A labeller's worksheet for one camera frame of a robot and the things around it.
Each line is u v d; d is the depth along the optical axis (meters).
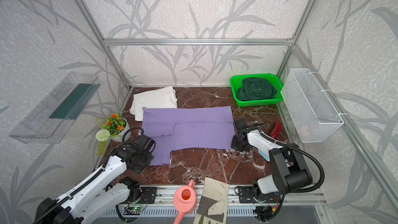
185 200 0.63
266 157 0.85
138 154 0.59
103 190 0.49
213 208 0.69
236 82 1.18
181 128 0.98
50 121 0.65
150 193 0.74
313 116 0.62
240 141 0.81
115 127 0.84
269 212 0.70
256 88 1.11
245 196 0.73
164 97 1.13
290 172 0.43
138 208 0.71
